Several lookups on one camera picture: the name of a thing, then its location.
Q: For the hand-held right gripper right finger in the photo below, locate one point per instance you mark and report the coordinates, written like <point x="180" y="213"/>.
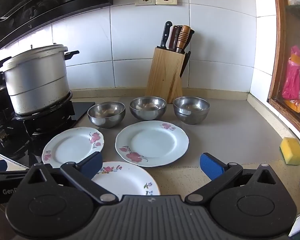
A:
<point x="211" y="166"/>

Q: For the black kitchen scissors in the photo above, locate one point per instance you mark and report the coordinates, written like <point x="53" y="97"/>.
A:
<point x="185" y="63"/>

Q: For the yellow sponge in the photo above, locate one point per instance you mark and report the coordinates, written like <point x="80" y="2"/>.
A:
<point x="292" y="151"/>

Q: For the pink plastic bag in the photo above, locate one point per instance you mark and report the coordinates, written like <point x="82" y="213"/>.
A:
<point x="292" y="80"/>

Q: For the stainless steel bowl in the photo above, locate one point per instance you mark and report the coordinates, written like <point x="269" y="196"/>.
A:
<point x="191" y="112"/>
<point x="106" y="116"/>
<point x="148" y="110"/>

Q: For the black gas stove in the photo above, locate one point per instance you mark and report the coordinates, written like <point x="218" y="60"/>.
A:
<point x="52" y="122"/>

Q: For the wooden window frame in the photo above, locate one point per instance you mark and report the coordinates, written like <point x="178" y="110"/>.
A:
<point x="277" y="42"/>

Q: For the black range hood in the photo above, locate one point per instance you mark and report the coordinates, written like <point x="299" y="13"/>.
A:
<point x="40" y="5"/>

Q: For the colourful flower plate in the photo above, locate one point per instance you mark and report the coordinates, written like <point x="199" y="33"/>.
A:
<point x="126" y="180"/>

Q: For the large pink flower plate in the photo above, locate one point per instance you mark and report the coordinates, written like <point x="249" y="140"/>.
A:
<point x="152" y="142"/>

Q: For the small pink flower plate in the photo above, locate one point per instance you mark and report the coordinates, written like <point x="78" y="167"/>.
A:
<point x="70" y="146"/>

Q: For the wooden knife block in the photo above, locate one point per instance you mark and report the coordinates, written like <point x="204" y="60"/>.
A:
<point x="165" y="75"/>

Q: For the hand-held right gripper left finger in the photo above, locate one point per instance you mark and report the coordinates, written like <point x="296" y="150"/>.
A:
<point x="95" y="162"/>

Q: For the aluminium pressure cooker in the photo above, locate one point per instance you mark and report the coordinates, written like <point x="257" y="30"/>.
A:
<point x="37" y="85"/>

